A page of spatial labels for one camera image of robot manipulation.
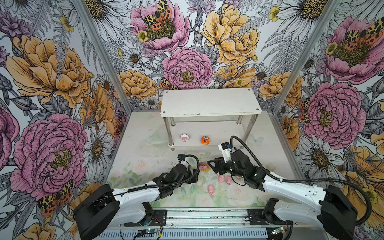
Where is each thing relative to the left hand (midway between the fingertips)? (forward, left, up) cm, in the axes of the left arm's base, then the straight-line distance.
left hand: (191, 174), depth 85 cm
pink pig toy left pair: (-2, -17, 0) cm, 17 cm away
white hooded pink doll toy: (+20, +4, +8) cm, 21 cm away
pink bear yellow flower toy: (+5, -8, -1) cm, 9 cm away
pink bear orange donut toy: (+18, -8, +7) cm, 21 cm away
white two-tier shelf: (+43, -13, 0) cm, 45 cm away
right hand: (+1, -11, +9) cm, 14 cm away
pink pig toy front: (-8, -11, -2) cm, 13 cm away
